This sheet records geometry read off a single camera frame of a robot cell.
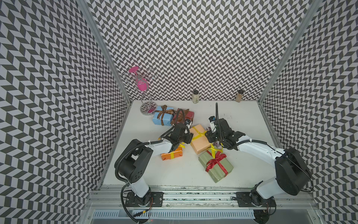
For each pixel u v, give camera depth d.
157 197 0.73
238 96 1.15
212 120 0.78
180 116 0.99
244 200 0.73
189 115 1.01
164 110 1.02
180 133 0.70
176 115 0.83
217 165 0.79
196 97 1.13
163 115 0.99
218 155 0.82
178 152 0.81
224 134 0.67
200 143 0.90
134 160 0.48
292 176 0.43
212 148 0.87
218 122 0.65
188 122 0.83
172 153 0.81
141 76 1.06
